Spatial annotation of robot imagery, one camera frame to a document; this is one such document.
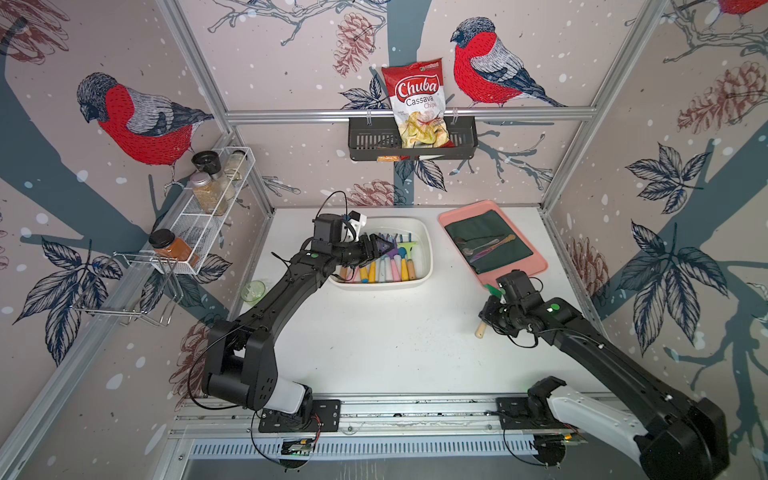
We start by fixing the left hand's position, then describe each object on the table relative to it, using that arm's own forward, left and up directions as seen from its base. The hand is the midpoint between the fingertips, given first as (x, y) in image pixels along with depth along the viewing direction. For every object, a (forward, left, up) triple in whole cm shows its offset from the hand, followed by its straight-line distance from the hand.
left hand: (393, 244), depth 79 cm
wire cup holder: (-16, +56, +5) cm, 59 cm away
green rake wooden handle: (+6, +17, -23) cm, 29 cm away
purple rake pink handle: (+4, +13, -23) cm, 27 cm away
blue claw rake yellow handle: (+14, -3, -23) cm, 27 cm away
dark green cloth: (+28, -38, -23) cm, 52 cm away
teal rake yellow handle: (+3, +10, -21) cm, 24 cm away
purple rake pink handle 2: (+6, -1, -23) cm, 23 cm away
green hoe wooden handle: (+9, -6, -22) cm, 24 cm away
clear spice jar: (+21, +47, +10) cm, 52 cm away
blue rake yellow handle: (+5, +7, -23) cm, 24 cm away
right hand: (-13, -23, -13) cm, 30 cm away
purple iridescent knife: (+21, -44, -23) cm, 54 cm away
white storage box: (+25, -1, -23) cm, 34 cm away
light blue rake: (+6, +4, -23) cm, 24 cm away
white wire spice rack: (+2, +53, +7) cm, 53 cm away
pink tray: (+19, -36, -23) cm, 47 cm away
